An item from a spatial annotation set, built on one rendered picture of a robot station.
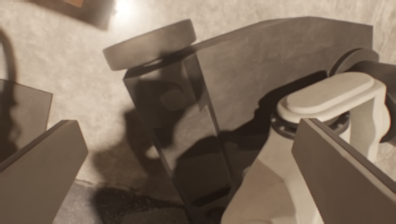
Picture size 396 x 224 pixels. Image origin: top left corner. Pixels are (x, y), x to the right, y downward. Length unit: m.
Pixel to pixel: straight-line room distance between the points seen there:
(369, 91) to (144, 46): 0.40
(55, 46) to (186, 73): 0.36
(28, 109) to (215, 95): 0.49
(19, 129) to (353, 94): 0.79
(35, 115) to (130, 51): 0.38
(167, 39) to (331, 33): 0.39
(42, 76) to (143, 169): 0.40
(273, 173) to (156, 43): 0.28
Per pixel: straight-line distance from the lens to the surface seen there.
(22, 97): 0.66
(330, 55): 0.59
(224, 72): 0.43
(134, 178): 0.72
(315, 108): 0.38
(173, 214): 0.85
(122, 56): 0.38
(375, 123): 0.48
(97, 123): 0.63
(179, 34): 0.38
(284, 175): 0.32
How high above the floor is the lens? 0.56
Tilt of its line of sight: 64 degrees down
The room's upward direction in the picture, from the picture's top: 145 degrees clockwise
